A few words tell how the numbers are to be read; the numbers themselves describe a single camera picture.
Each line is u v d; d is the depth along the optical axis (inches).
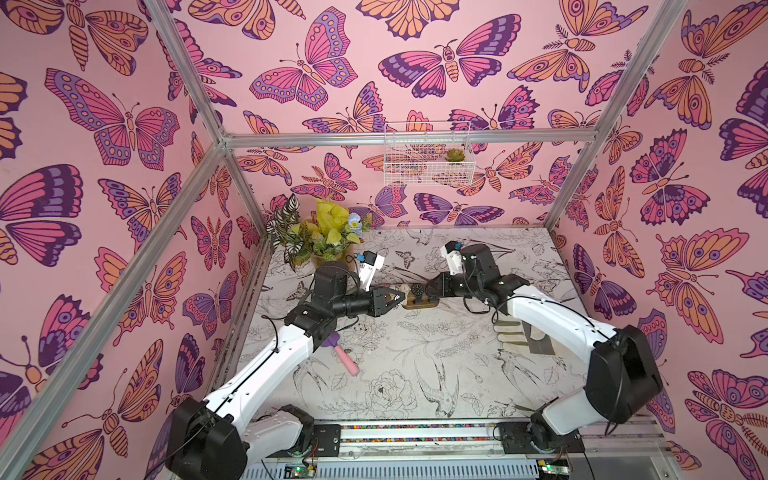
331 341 35.2
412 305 37.5
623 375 17.0
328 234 34.7
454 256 30.1
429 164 41.8
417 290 36.3
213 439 15.0
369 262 26.3
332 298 23.0
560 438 24.2
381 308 25.5
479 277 25.5
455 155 36.4
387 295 26.6
